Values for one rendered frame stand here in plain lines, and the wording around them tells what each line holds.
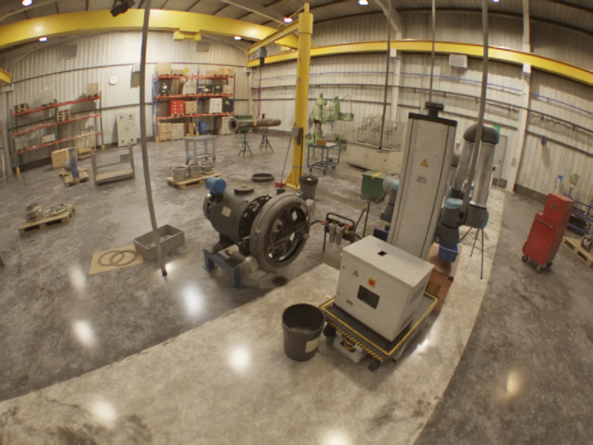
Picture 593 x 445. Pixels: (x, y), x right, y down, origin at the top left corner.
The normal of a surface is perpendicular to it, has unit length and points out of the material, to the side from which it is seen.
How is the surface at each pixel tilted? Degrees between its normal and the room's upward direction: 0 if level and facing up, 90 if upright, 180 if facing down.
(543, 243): 90
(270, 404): 0
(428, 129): 90
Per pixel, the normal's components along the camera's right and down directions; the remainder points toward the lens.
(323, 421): 0.05, -0.91
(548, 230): -0.97, 0.05
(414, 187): -0.76, 0.23
